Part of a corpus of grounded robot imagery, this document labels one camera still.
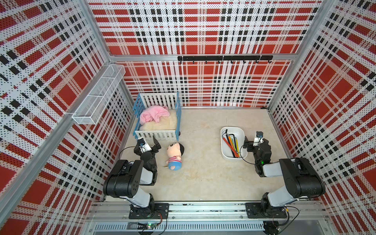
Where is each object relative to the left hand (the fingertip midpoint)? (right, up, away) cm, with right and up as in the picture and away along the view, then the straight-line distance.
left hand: (149, 138), depth 88 cm
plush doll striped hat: (+16, -8, -2) cm, 18 cm away
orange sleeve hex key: (+53, -6, +9) cm, 55 cm away
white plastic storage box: (+59, +2, +13) cm, 61 cm away
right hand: (+67, +1, +4) cm, 67 cm away
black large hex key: (+52, -6, +10) cm, 53 cm away
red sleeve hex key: (+52, -7, +8) cm, 53 cm away
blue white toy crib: (0, +26, +18) cm, 32 cm away
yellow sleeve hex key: (+57, -7, +10) cm, 58 cm away
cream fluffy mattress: (+9, +10, +13) cm, 18 cm away
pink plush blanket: (-3, +15, +7) cm, 17 cm away
